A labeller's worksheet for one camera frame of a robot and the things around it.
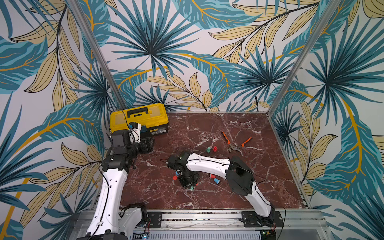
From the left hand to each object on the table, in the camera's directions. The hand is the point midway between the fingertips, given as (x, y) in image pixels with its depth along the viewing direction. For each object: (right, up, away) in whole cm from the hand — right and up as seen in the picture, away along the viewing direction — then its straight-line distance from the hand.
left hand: (149, 142), depth 75 cm
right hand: (+20, -25, +8) cm, 33 cm away
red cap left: (+12, -21, +10) cm, 26 cm away
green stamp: (+32, -7, +22) cm, 40 cm away
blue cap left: (+13, -19, +12) cm, 26 cm away
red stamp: (+37, -7, +23) cm, 44 cm away
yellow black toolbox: (-3, +13, +19) cm, 23 cm away
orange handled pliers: (+48, -6, +25) cm, 55 cm away
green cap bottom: (+22, -25, +7) cm, 34 cm away
